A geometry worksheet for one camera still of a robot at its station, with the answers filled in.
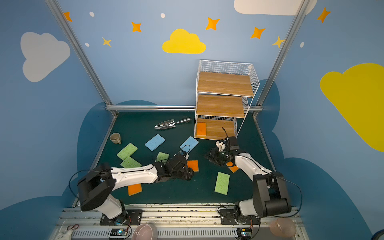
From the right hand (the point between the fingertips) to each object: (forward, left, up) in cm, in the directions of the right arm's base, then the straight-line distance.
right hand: (207, 156), depth 88 cm
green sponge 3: (+5, +53, -7) cm, 54 cm away
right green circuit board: (-36, -19, -10) cm, 42 cm away
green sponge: (+2, +28, -7) cm, 29 cm away
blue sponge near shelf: (+14, +12, -9) cm, 21 cm away
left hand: (-9, +10, -2) cm, 13 cm away
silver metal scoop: (+31, +29, -8) cm, 43 cm away
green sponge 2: (-13, -9, -7) cm, 18 cm away
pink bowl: (-38, +30, -10) cm, 49 cm away
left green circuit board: (-39, +42, -8) cm, 58 cm away
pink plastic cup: (-32, -39, -11) cm, 52 cm away
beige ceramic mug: (+14, +63, -5) cm, 65 cm away
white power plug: (-41, +65, -5) cm, 77 cm away
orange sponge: (-19, +40, -6) cm, 45 cm away
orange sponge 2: (+27, +3, -7) cm, 28 cm away
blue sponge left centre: (+13, +36, -8) cm, 40 cm away
